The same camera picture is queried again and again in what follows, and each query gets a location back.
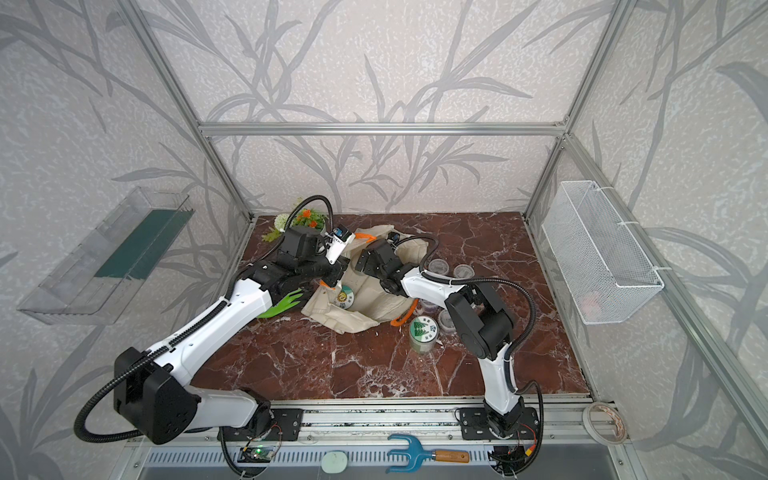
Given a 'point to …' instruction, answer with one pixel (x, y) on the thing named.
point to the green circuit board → (259, 454)
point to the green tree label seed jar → (423, 333)
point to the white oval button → (334, 462)
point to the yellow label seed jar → (346, 297)
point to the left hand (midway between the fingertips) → (349, 260)
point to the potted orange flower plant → (310, 217)
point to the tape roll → (604, 423)
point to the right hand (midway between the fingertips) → (369, 259)
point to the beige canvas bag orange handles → (373, 305)
